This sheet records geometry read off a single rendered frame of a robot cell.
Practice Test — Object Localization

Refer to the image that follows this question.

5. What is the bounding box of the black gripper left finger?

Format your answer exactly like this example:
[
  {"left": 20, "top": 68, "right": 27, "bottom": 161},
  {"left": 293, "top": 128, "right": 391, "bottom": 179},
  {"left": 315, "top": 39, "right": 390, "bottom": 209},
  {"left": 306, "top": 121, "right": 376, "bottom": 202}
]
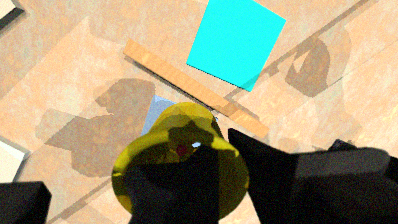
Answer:
[{"left": 123, "top": 144, "right": 220, "bottom": 224}]

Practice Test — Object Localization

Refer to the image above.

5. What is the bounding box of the tan flat bar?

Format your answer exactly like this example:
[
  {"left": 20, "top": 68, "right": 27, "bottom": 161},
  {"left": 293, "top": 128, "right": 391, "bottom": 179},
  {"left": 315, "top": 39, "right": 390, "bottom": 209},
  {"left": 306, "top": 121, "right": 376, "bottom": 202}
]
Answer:
[{"left": 123, "top": 38, "right": 269, "bottom": 139}]

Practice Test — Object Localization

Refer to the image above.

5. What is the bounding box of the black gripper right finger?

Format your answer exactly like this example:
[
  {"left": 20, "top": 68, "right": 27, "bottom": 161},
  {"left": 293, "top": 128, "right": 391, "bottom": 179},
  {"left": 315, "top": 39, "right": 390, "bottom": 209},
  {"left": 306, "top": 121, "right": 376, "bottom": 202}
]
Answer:
[{"left": 228, "top": 128, "right": 390, "bottom": 224}]

